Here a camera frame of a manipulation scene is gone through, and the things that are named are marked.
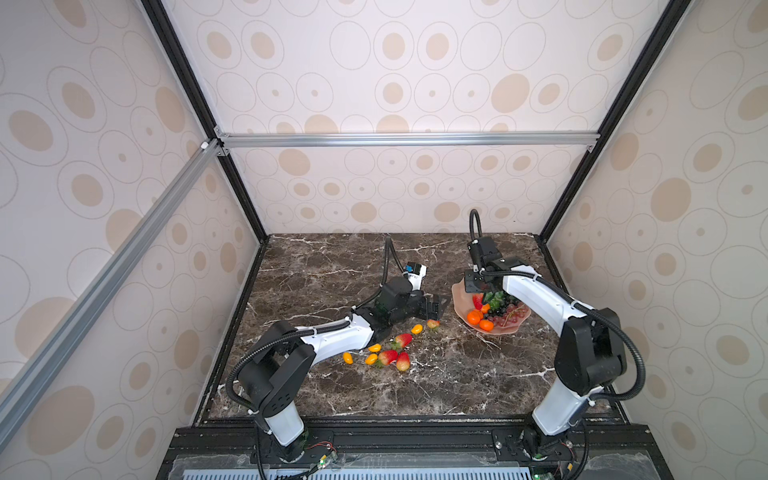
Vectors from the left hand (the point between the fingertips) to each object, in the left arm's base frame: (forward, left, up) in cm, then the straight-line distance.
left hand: (448, 295), depth 80 cm
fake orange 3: (-2, -13, -14) cm, 19 cm away
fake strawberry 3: (-11, +17, -17) cm, 26 cm away
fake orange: (+5, -15, -16) cm, 23 cm away
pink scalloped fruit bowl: (+8, -9, -18) cm, 21 cm away
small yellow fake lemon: (-11, +21, -17) cm, 30 cm away
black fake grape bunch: (+4, -18, -15) cm, 24 cm away
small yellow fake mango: (-1, +7, -18) cm, 19 cm away
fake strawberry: (-1, +2, -16) cm, 16 cm away
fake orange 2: (0, -10, -13) cm, 17 cm away
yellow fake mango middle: (-8, +20, -18) cm, 28 cm away
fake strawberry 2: (-5, +11, -17) cm, 21 cm away
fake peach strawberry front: (-12, +12, -16) cm, 24 cm away
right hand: (+10, -11, -8) cm, 17 cm away
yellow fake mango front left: (-11, +28, -17) cm, 35 cm away
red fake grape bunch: (0, -21, -10) cm, 23 cm away
